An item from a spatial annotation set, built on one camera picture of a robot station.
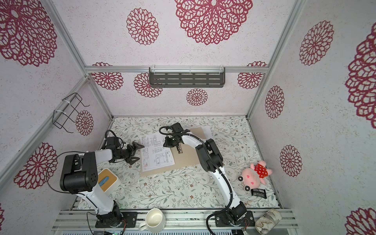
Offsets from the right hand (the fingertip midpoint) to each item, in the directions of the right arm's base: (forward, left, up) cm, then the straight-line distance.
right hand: (163, 143), depth 103 cm
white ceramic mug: (-47, -2, -5) cm, 47 cm away
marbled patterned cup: (-46, -57, 0) cm, 73 cm away
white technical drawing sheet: (-9, +5, -1) cm, 11 cm away
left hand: (-10, +12, +2) cm, 16 cm away
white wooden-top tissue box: (-31, +25, +6) cm, 40 cm away
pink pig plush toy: (-25, -53, +4) cm, 59 cm away
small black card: (-31, -58, -2) cm, 66 cm away
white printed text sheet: (+13, -31, -3) cm, 34 cm away
